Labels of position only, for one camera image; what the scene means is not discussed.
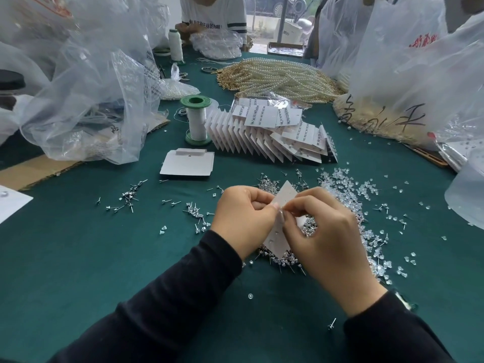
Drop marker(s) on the person's left hand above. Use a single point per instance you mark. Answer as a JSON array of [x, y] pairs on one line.
[[242, 219]]

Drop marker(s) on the person's right hand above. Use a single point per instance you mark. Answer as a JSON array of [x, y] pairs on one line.
[[332, 253]]

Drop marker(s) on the pile of silver stud earrings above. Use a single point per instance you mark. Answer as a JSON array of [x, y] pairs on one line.
[[276, 257]]

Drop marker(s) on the white earring card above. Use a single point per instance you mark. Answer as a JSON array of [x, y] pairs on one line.
[[285, 192]]

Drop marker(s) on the clear plastic earring backs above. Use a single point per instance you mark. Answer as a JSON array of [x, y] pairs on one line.
[[348, 185]]

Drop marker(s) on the single ear stud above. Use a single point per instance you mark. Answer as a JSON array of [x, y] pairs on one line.
[[331, 325]]

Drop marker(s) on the stack of white cards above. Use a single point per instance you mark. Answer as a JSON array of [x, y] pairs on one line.
[[187, 164]]

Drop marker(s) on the row of white cards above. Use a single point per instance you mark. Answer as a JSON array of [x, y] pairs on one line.
[[257, 128]]

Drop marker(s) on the small scatter of silver studs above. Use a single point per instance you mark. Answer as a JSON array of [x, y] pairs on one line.
[[126, 198]]

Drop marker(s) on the large white studded card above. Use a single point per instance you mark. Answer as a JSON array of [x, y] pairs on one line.
[[11, 204]]

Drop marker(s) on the person's left forearm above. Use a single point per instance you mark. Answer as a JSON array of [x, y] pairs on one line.
[[151, 310]]

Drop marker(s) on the person's right forearm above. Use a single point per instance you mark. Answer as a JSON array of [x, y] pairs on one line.
[[393, 336]]

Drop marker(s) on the green spool of white thread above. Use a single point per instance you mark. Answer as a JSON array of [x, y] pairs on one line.
[[196, 120]]

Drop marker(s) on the orange and black tool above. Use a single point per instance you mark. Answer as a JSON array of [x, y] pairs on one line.
[[427, 156]]

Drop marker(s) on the small bag of pearls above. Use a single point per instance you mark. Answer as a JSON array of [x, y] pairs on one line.
[[177, 88]]

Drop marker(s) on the pile of pearl strands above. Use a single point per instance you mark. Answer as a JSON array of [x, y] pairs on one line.
[[283, 77]]

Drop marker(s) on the clear plastic bowl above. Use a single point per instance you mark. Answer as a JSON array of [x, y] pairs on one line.
[[469, 192]]

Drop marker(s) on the heap of clear plastic bags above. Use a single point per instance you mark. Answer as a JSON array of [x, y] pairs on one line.
[[465, 128]]

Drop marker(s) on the large clear plastic bag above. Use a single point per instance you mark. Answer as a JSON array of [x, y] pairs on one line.
[[90, 113]]

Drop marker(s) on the white thread cone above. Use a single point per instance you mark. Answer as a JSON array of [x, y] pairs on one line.
[[176, 46]]

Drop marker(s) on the white handwritten plastic bag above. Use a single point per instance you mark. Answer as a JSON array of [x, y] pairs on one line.
[[408, 64]]

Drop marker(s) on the brown cardboard sheet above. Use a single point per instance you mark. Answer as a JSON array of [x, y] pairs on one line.
[[34, 173]]

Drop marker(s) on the dark parked car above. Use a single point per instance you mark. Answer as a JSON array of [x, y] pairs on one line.
[[276, 3]]

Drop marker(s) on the white red-printed plastic bag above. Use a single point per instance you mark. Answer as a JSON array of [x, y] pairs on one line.
[[87, 22]]

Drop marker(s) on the translucent white plastic bag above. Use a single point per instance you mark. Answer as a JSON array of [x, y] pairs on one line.
[[15, 102]]

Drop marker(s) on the black-lidded jar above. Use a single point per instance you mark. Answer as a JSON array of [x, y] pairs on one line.
[[11, 85]]

